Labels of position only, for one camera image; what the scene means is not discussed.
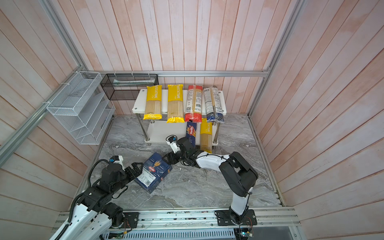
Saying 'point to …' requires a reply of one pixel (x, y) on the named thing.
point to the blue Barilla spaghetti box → (191, 130)
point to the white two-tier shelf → (158, 132)
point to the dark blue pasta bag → (154, 170)
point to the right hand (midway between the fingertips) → (166, 156)
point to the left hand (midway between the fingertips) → (138, 170)
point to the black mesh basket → (126, 86)
